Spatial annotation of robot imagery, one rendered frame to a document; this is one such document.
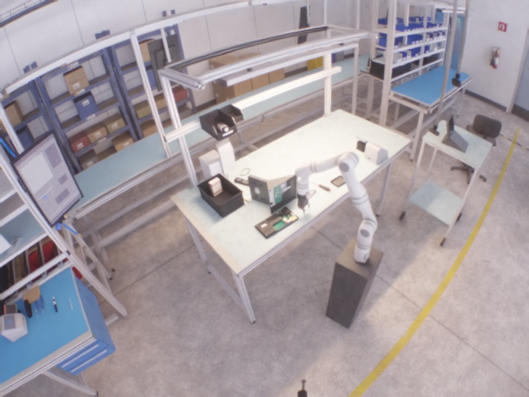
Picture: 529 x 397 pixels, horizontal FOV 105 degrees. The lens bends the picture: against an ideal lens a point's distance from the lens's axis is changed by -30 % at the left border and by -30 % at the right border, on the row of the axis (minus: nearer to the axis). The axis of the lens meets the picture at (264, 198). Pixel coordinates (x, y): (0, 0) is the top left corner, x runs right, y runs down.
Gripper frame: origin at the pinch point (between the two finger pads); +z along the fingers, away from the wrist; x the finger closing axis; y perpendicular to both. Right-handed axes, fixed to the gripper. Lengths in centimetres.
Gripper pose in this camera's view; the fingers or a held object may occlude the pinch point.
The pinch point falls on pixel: (306, 213)
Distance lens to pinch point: 188.0
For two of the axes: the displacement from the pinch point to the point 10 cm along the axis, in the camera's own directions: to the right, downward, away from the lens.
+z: 1.0, 7.3, 6.8
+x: -6.3, 5.7, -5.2
